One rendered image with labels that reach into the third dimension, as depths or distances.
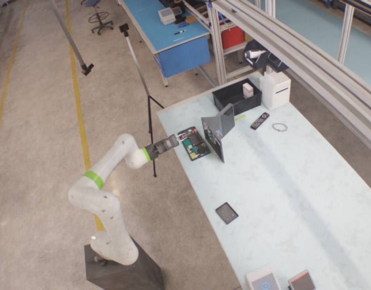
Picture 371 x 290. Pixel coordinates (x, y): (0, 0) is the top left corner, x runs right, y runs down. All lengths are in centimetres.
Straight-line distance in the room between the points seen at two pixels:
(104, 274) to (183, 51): 233
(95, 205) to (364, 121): 109
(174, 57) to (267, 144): 169
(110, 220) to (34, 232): 216
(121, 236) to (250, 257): 65
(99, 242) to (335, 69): 142
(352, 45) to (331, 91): 212
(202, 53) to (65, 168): 214
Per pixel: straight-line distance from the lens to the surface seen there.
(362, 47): 301
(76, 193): 140
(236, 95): 220
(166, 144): 171
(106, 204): 130
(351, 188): 178
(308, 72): 97
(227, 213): 162
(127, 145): 162
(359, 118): 85
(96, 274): 193
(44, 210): 351
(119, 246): 154
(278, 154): 183
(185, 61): 327
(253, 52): 170
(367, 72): 270
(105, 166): 151
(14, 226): 367
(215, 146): 188
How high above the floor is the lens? 246
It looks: 48 degrees down
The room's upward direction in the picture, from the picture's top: 17 degrees counter-clockwise
